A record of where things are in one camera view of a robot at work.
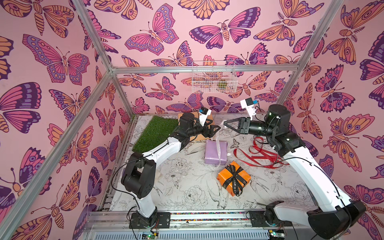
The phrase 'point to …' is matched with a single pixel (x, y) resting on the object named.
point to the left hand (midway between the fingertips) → (218, 124)
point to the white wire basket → (214, 77)
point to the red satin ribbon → (262, 157)
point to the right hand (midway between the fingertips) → (226, 123)
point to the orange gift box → (224, 175)
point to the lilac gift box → (211, 153)
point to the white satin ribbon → (217, 141)
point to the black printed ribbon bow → (236, 180)
